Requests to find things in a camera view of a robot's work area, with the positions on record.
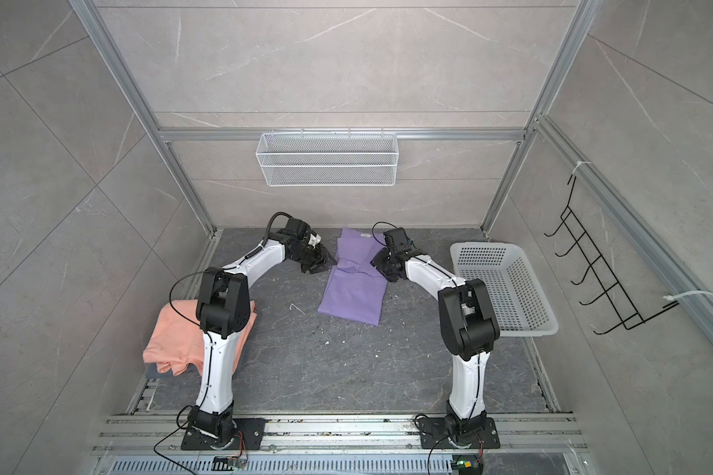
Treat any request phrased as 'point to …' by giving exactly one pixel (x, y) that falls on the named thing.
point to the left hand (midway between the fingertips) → (334, 258)
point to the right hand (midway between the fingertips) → (374, 261)
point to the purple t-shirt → (356, 290)
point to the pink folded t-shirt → (174, 339)
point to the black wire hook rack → (626, 312)
